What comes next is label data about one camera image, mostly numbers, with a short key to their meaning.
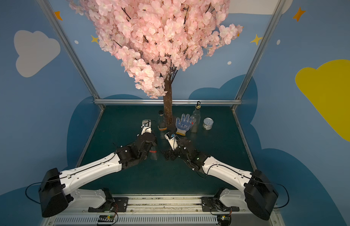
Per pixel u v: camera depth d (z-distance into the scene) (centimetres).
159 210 73
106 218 73
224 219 73
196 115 92
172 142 67
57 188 39
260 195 41
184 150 59
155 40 50
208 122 104
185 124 111
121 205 74
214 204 65
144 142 55
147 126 64
